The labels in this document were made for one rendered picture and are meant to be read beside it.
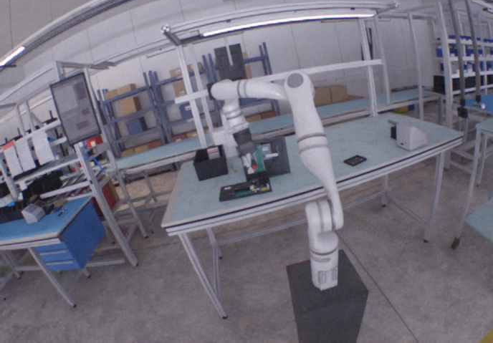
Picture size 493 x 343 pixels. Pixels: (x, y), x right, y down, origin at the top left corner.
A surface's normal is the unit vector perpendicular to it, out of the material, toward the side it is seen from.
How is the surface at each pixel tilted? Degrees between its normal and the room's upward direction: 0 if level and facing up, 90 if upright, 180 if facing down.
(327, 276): 90
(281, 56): 90
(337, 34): 90
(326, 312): 90
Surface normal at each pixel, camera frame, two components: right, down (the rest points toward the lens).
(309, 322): 0.07, 0.32
